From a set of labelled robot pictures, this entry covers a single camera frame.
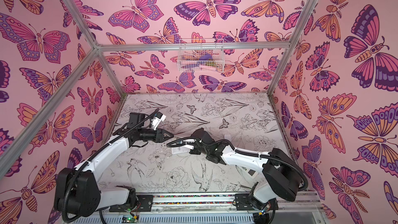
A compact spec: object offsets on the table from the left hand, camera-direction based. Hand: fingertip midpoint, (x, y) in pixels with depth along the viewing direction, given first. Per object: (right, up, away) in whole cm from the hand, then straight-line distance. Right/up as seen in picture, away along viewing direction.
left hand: (172, 134), depth 79 cm
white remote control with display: (+41, -22, +2) cm, 47 cm away
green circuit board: (-19, -39, -7) cm, 44 cm away
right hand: (+8, -1, +3) cm, 9 cm away
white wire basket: (+15, +46, +16) cm, 51 cm away
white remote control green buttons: (+2, -11, +10) cm, 15 cm away
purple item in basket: (+18, +44, +15) cm, 50 cm away
